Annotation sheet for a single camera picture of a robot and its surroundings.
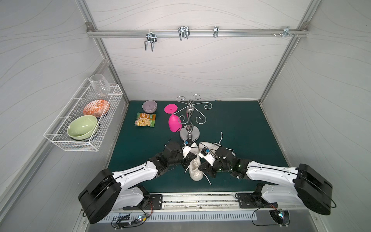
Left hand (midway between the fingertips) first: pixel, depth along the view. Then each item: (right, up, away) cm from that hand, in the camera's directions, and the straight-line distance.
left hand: (196, 156), depth 79 cm
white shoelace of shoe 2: (+15, +4, +14) cm, 21 cm away
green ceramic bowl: (-51, +18, -16) cm, 57 cm away
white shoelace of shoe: (+1, -5, 0) cm, 5 cm away
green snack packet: (-38, +20, +28) cm, 51 cm away
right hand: (+2, -5, 0) cm, 6 cm away
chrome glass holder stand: (-3, +12, +17) cm, 21 cm away
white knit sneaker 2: (+10, +3, +10) cm, 15 cm away
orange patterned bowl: (-50, +27, -7) cm, 57 cm away
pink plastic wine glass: (-13, +18, +6) cm, 23 cm away
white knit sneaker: (-1, -9, -1) cm, 9 cm away
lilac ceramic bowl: (-35, +30, +32) cm, 56 cm away
